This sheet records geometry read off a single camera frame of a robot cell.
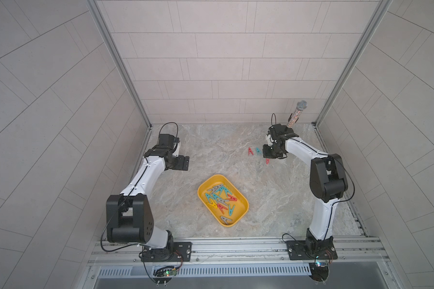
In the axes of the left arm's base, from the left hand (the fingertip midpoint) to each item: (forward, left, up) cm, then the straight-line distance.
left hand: (180, 160), depth 89 cm
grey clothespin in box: (-26, -23, -8) cm, 35 cm away
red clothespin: (+13, -37, -9) cm, 40 cm away
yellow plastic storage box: (-17, -22, -8) cm, 29 cm away
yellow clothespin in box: (-19, -16, -8) cm, 26 cm away
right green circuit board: (-44, -59, -9) cm, 74 cm away
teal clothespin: (+11, -41, -6) cm, 43 cm away
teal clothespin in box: (-15, -17, -8) cm, 24 cm away
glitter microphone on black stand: (+19, -59, +20) cm, 65 cm away
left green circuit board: (-45, 0, -8) cm, 46 cm away
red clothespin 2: (+3, -45, -4) cm, 45 cm away
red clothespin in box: (-16, -25, -8) cm, 31 cm away
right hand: (+8, -44, -5) cm, 45 cm away
